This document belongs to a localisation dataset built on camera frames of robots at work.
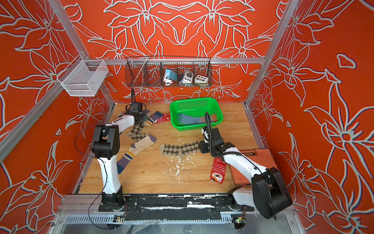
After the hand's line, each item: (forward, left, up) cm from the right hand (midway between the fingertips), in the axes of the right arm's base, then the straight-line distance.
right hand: (199, 144), depth 86 cm
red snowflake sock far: (+26, +25, -6) cm, 36 cm away
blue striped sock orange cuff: (+25, +8, -6) cm, 27 cm away
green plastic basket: (+30, +6, -6) cm, 31 cm away
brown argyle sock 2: (0, +11, -8) cm, 14 cm away
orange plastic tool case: (-7, -35, 0) cm, 36 cm away
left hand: (+25, +41, -3) cm, 48 cm away
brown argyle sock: (+12, +44, -7) cm, 46 cm away
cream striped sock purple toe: (-1, +41, -7) cm, 41 cm away
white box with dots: (+36, -2, +21) cm, 42 cm away
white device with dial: (+34, +7, +24) cm, 42 cm away
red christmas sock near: (-13, -11, -8) cm, 19 cm away
